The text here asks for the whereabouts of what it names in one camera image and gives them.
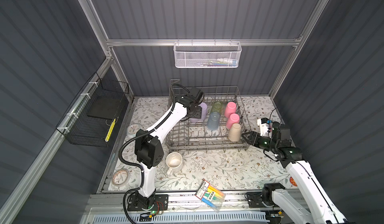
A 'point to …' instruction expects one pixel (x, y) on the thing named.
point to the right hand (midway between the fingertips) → (247, 136)
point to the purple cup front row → (193, 120)
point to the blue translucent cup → (213, 121)
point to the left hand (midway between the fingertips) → (193, 113)
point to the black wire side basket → (91, 119)
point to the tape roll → (120, 177)
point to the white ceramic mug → (174, 162)
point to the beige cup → (234, 134)
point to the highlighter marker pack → (210, 195)
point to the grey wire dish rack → (223, 121)
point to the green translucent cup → (217, 107)
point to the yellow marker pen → (110, 130)
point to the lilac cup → (204, 106)
